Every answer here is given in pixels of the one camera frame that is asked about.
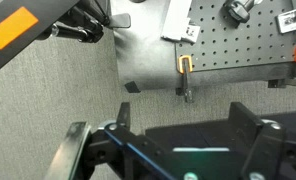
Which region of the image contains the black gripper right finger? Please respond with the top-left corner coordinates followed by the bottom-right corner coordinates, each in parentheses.
top-left (227, 101), bottom-right (296, 180)

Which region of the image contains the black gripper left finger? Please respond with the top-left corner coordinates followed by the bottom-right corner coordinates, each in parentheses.
top-left (44, 101), bottom-right (182, 180)

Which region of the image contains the black perforated board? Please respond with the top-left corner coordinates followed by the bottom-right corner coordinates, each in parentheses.
top-left (173, 0), bottom-right (296, 73)

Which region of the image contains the black tape piece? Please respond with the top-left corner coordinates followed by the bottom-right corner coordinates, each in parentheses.
top-left (123, 80), bottom-right (142, 94)

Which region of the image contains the small white printed tag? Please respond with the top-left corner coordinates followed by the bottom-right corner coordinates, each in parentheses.
top-left (184, 24), bottom-right (201, 45)

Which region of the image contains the white printed marker card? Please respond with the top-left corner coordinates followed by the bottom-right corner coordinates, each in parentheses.
top-left (275, 5), bottom-right (296, 35)

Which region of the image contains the black tripod stand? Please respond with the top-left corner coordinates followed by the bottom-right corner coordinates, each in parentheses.
top-left (37, 0), bottom-right (132, 44)

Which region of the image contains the white paper sheet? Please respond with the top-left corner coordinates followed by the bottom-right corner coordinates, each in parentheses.
top-left (160, 0), bottom-right (193, 42)

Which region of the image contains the black board with orange rectangle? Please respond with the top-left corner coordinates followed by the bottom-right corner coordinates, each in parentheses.
top-left (0, 0), bottom-right (81, 79)

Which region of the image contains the black mount on pegboard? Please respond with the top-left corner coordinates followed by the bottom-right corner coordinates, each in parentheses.
top-left (223, 0), bottom-right (264, 24)

